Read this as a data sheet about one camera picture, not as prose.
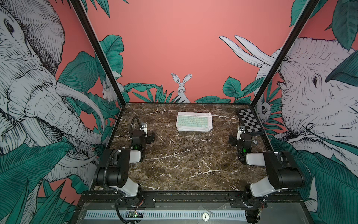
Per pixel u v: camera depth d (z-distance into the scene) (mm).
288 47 842
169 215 701
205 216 698
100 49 877
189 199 756
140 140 717
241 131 800
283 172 452
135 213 699
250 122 1047
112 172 440
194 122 1022
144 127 811
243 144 717
